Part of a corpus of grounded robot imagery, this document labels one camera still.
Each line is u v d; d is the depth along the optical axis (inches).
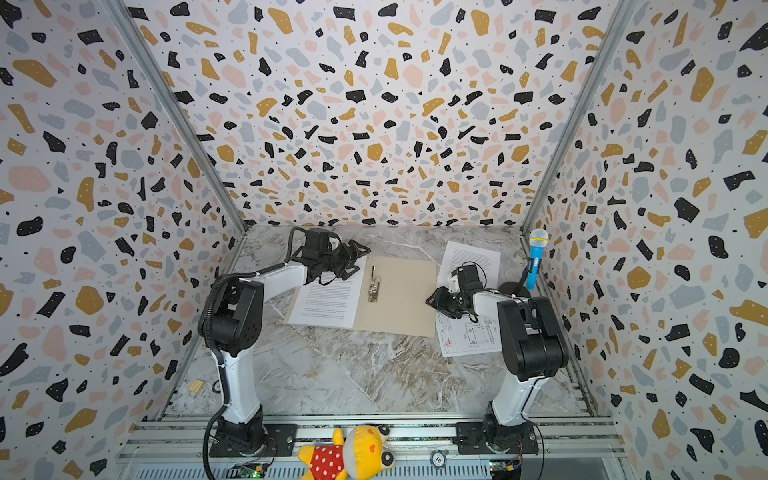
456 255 44.8
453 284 36.5
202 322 21.5
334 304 39.5
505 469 28.2
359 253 35.4
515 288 38.8
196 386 32.1
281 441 28.9
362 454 25.7
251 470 27.6
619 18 28.3
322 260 32.1
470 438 29.2
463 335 36.5
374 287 40.5
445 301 34.8
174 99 33.1
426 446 29.1
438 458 28.2
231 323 21.2
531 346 19.4
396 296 39.8
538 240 32.7
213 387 32.3
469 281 31.4
